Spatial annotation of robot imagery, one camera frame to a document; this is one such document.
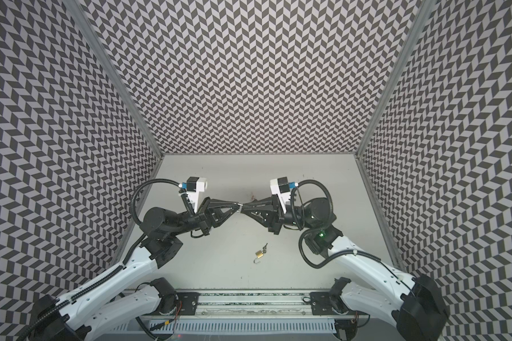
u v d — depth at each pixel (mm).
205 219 511
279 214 532
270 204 550
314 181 505
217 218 549
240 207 550
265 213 538
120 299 543
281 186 502
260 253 844
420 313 383
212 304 748
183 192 525
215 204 546
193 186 511
